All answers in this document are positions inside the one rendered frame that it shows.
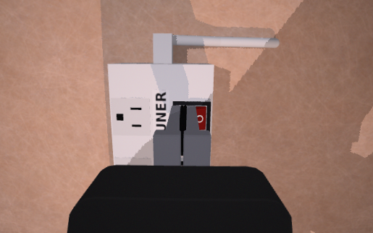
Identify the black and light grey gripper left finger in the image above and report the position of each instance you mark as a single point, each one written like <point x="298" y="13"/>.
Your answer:
<point x="168" y="144"/>

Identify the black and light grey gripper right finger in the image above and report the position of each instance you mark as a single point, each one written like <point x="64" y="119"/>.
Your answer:
<point x="196" y="143"/>

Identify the grey power strip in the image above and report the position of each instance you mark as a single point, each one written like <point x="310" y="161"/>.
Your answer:
<point x="142" y="95"/>

